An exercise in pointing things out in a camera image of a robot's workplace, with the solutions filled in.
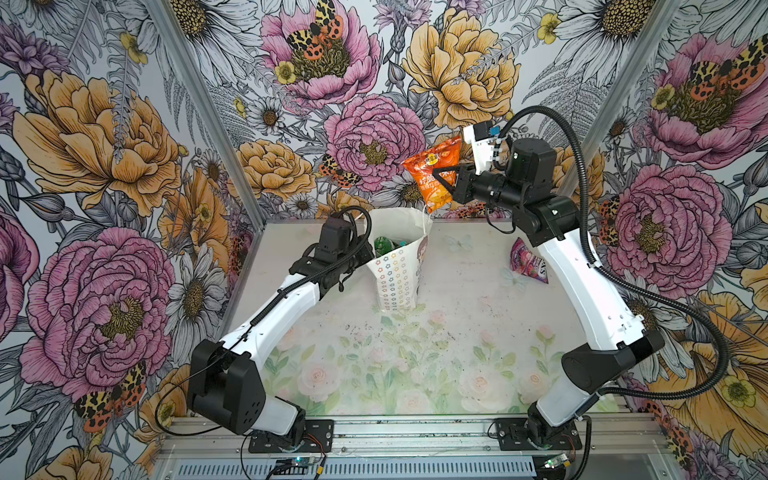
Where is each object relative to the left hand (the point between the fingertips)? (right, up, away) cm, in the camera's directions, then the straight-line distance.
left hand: (372, 254), depth 83 cm
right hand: (+15, +16, -19) cm, 28 cm away
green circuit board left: (-19, -49, -11) cm, 54 cm away
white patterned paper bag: (+7, +6, +17) cm, 19 cm away
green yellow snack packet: (+2, +3, +16) cm, 16 cm away
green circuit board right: (+44, -49, -11) cm, 66 cm away
